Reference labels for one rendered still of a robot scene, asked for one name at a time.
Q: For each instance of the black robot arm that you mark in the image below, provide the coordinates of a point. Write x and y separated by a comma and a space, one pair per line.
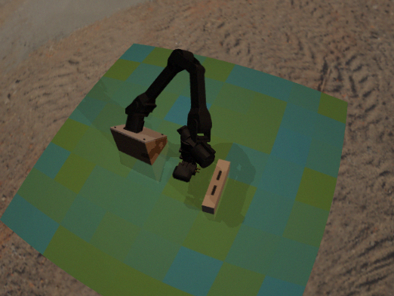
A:
198, 120

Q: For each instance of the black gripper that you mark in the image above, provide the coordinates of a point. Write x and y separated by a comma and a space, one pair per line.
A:
184, 170

